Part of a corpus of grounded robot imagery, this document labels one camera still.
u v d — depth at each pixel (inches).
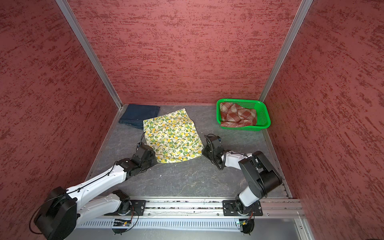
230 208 29.1
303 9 28.1
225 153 27.6
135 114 43.6
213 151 28.7
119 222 28.6
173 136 39.8
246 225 27.9
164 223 30.5
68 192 17.0
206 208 29.8
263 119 42.0
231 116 42.8
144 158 26.3
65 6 27.8
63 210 15.7
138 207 29.3
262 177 17.6
